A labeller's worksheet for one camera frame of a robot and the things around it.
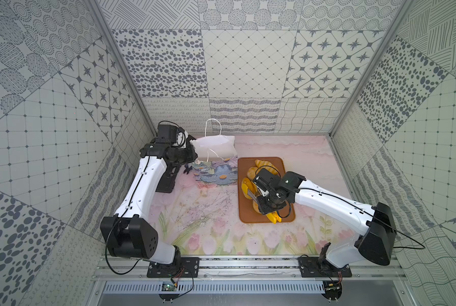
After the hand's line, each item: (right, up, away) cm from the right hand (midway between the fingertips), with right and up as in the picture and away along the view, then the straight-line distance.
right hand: (266, 209), depth 77 cm
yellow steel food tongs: (-6, +6, +9) cm, 13 cm away
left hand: (-27, +22, +3) cm, 35 cm away
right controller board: (+25, -30, -5) cm, 39 cm away
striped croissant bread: (+1, +17, +25) cm, 30 cm away
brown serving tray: (-7, -6, +12) cm, 15 cm away
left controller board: (-38, -28, -5) cm, 48 cm away
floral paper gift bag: (-19, +21, -7) cm, 29 cm away
